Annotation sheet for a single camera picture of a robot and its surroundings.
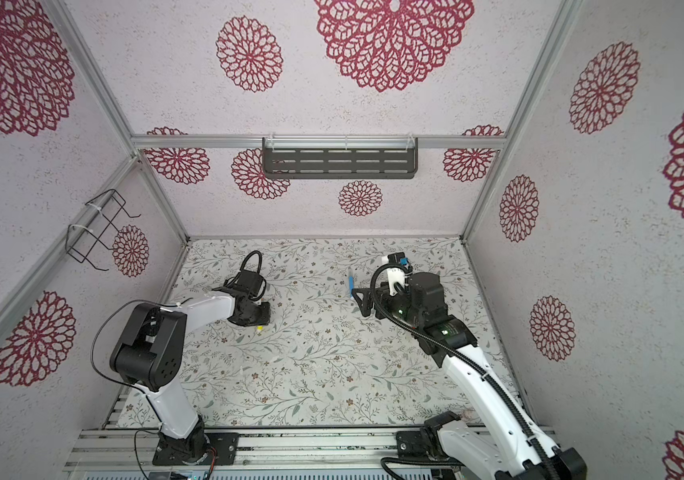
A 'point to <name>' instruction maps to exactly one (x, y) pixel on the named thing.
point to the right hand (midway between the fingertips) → (369, 283)
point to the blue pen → (351, 285)
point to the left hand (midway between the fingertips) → (264, 323)
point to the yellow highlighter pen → (260, 327)
